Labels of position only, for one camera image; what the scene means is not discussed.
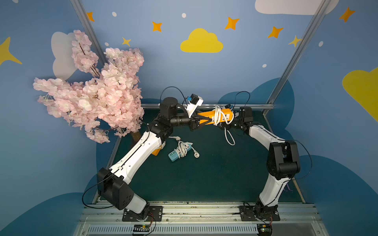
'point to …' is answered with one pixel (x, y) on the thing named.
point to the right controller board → (265, 229)
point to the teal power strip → (173, 156)
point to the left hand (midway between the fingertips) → (209, 115)
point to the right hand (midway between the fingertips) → (220, 119)
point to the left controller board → (141, 228)
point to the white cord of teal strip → (182, 147)
